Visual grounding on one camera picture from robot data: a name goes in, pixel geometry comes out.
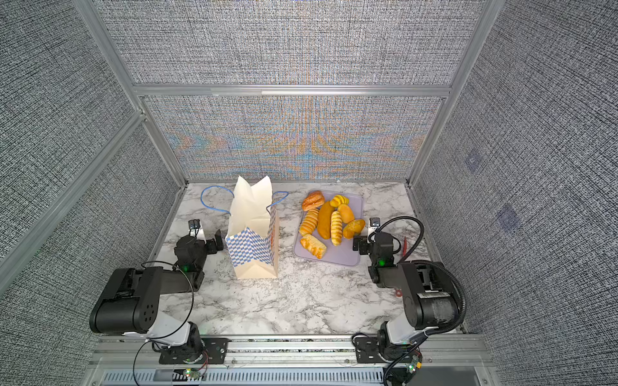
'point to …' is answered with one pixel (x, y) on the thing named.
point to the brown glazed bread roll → (313, 199)
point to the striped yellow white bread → (336, 227)
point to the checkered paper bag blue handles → (253, 231)
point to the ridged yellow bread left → (310, 222)
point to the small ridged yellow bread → (339, 200)
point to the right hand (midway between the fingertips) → (369, 225)
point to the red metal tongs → (399, 293)
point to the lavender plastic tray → (349, 252)
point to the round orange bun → (346, 213)
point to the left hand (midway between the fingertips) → (210, 228)
